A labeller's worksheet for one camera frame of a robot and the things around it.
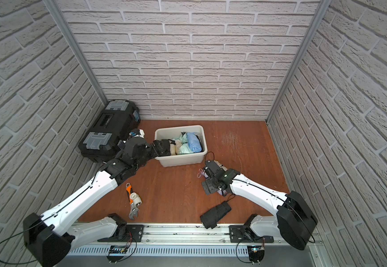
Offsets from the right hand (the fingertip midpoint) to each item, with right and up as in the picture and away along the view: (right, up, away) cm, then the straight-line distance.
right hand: (216, 182), depth 85 cm
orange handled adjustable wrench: (-41, -12, -5) cm, 43 cm away
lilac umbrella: (-7, +3, +7) cm, 11 cm away
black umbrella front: (-4, -15, -8) cm, 18 cm away
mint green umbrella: (-17, +17, +5) cm, 25 cm away
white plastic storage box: (-26, +26, +13) cm, 39 cm away
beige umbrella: (-24, +16, +16) cm, 33 cm away
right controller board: (+16, -27, -14) cm, 34 cm away
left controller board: (-46, -27, -12) cm, 55 cm away
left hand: (-27, +21, -7) cm, 36 cm away
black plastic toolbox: (-57, +35, +13) cm, 68 cm away
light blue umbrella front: (-12, +20, +7) cm, 25 cm away
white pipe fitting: (-40, -8, -3) cm, 41 cm away
